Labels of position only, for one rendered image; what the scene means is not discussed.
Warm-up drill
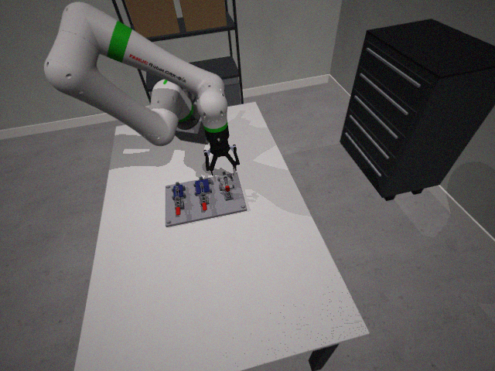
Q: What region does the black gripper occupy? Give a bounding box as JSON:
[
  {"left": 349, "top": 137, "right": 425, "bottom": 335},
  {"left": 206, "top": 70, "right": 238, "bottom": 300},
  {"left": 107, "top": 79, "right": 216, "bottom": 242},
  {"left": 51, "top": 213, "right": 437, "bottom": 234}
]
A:
[{"left": 204, "top": 140, "right": 240, "bottom": 182}]

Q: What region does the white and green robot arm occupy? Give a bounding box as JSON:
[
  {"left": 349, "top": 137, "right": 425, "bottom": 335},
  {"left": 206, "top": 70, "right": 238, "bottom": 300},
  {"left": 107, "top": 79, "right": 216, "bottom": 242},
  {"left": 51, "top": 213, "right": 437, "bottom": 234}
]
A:
[{"left": 44, "top": 2, "right": 229, "bottom": 146}]

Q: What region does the red-handled toggle clamp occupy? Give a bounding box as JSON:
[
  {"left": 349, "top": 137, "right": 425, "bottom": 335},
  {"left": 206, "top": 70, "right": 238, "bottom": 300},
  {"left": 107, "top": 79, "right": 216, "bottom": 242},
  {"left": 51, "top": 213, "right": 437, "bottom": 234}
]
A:
[{"left": 200, "top": 182, "right": 209, "bottom": 211}]

